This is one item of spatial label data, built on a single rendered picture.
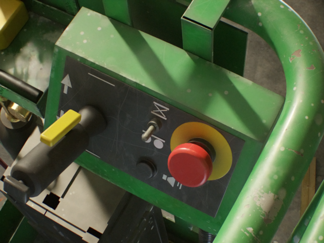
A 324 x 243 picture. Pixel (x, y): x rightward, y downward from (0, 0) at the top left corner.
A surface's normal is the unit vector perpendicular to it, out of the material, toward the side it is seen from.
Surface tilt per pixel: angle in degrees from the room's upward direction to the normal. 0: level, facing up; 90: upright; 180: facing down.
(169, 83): 0
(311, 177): 0
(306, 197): 0
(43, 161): 41
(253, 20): 63
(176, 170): 58
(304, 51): 9
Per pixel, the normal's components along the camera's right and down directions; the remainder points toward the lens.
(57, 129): 0.22, -0.77
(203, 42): -0.49, 0.81
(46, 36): -0.06, -0.40
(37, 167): 0.57, -0.50
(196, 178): -0.44, 0.47
